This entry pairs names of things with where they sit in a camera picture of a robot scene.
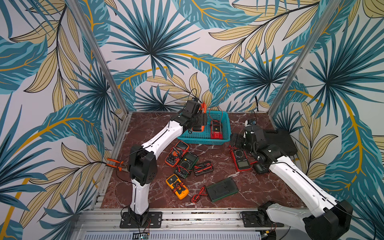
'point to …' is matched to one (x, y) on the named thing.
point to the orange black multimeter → (176, 153)
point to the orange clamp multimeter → (202, 121)
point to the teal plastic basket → (204, 137)
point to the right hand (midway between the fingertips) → (239, 136)
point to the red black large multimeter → (240, 158)
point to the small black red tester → (203, 167)
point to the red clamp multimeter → (216, 131)
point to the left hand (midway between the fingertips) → (200, 118)
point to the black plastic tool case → (281, 138)
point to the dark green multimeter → (222, 189)
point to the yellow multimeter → (176, 184)
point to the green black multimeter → (186, 165)
